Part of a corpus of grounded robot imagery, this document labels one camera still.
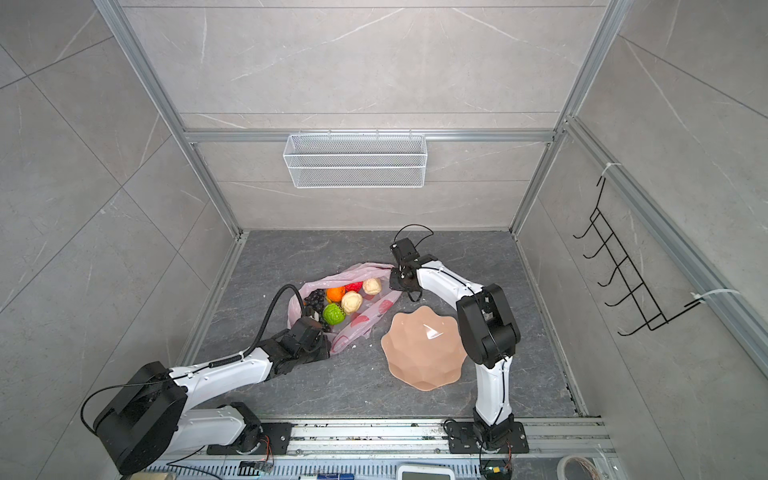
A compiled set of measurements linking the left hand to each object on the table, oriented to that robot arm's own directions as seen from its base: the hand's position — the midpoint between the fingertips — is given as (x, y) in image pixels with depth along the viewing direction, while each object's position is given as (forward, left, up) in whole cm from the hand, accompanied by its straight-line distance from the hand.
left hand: (330, 338), depth 88 cm
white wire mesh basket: (+52, -8, +27) cm, 59 cm away
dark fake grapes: (+13, +6, +2) cm, 14 cm away
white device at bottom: (-34, -25, +2) cm, 42 cm away
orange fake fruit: (+14, -1, +3) cm, 14 cm away
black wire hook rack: (-8, -74, +29) cm, 80 cm away
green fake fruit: (+6, -1, +3) cm, 7 cm away
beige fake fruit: (+10, -6, +3) cm, 13 cm away
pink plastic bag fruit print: (+2, -8, +3) cm, 9 cm away
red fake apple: (+17, -7, +2) cm, 19 cm away
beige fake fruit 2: (+16, -13, +4) cm, 21 cm away
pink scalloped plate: (-4, -28, +1) cm, 28 cm away
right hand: (+18, -22, +4) cm, 28 cm away
